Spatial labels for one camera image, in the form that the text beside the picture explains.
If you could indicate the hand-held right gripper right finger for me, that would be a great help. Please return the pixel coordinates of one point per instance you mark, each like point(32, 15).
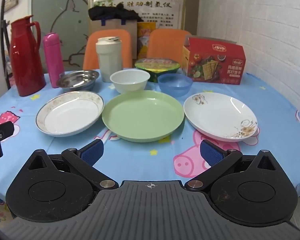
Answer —
point(210, 152)

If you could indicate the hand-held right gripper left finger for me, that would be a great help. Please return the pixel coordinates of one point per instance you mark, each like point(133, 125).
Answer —
point(92, 152)

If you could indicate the glass door with cartoon print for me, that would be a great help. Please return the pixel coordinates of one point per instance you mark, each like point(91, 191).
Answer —
point(62, 17)

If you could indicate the black stand pole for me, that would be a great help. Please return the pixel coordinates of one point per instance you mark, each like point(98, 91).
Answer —
point(3, 42)

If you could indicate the white tumbler with lid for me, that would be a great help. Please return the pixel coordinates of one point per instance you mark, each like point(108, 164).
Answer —
point(108, 60)

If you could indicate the red thermos jug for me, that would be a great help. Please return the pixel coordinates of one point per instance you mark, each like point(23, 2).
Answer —
point(25, 62)

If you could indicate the white wall poster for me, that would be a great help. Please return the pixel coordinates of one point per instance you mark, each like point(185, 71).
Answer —
point(160, 12)

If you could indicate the gold rim white plate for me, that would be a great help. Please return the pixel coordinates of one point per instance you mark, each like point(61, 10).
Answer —
point(70, 117)

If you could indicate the steel bowl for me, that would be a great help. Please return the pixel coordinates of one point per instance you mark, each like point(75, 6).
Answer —
point(77, 78)

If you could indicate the black cloth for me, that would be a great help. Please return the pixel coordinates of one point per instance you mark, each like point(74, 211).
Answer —
point(110, 13)

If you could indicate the orange chair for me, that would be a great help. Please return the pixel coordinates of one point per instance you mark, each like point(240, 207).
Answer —
point(91, 52)
point(165, 45)

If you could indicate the instant noodle bowl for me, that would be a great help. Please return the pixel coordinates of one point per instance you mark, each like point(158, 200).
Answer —
point(157, 64)

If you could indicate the green plate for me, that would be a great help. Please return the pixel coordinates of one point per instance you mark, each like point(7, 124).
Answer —
point(142, 115)

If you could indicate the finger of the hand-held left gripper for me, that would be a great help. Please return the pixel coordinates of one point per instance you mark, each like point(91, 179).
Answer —
point(0, 130)

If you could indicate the white bowl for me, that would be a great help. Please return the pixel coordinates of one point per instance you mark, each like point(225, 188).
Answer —
point(130, 85)

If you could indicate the yellow snack packet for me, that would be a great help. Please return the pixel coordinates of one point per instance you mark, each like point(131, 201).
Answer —
point(145, 32)

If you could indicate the pink bottle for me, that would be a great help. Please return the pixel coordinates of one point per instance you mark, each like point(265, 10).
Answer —
point(52, 55)

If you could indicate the brown paper bag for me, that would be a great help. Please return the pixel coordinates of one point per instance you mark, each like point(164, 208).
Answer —
point(112, 25)

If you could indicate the blue translucent bowl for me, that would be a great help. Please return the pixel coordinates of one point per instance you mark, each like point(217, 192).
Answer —
point(175, 89)

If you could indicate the floral white plate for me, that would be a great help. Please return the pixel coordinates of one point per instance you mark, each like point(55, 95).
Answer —
point(215, 112)

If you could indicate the red cracker box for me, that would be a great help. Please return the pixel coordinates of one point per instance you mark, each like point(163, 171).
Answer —
point(215, 65)

